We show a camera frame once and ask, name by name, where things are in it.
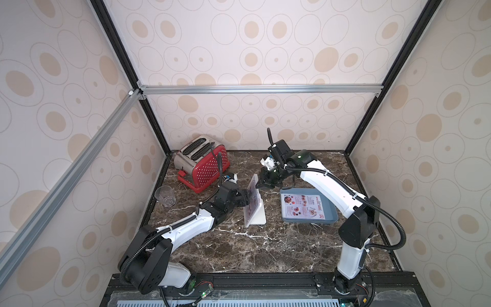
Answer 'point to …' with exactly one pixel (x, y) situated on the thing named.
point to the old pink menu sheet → (254, 202)
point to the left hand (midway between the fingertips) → (252, 192)
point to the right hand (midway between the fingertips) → (261, 183)
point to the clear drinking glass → (165, 194)
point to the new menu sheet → (302, 206)
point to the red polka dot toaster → (197, 162)
